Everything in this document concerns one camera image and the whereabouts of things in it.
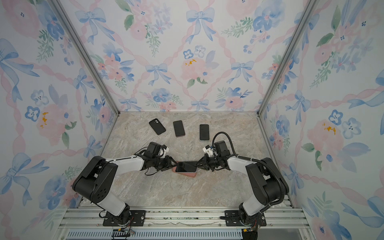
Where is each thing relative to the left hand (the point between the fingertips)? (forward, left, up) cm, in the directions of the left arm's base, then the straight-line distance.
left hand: (176, 164), depth 90 cm
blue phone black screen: (+27, -18, -3) cm, 32 cm away
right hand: (-2, -11, +3) cm, 12 cm away
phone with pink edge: (+29, +1, -3) cm, 29 cm away
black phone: (+1, -6, -5) cm, 8 cm away
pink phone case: (-5, -9, -2) cm, 11 cm away
